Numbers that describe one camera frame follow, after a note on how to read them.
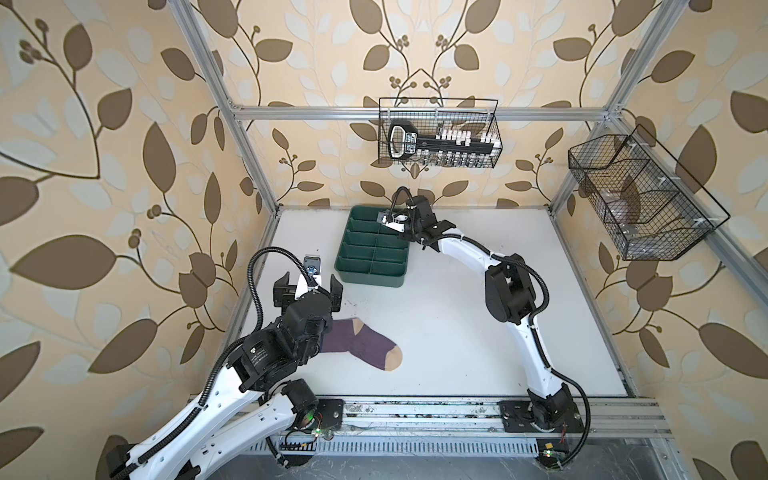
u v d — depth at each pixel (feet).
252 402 1.52
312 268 1.80
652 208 2.38
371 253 3.25
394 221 2.86
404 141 2.76
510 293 1.99
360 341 2.86
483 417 2.48
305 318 1.51
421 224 2.62
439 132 2.64
